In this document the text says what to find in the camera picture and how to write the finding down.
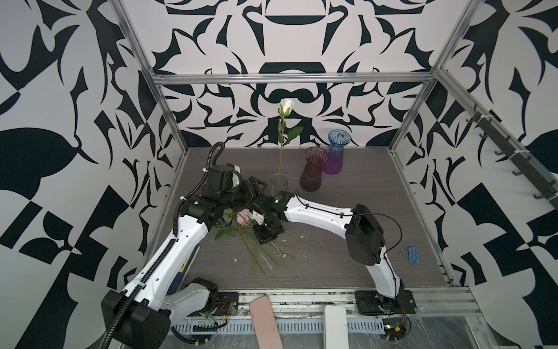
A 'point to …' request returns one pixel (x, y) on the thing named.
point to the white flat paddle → (336, 334)
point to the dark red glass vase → (310, 178)
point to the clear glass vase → (279, 183)
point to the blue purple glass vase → (337, 139)
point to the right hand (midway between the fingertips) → (258, 242)
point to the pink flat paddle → (267, 329)
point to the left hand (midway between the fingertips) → (263, 187)
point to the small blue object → (413, 254)
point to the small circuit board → (394, 329)
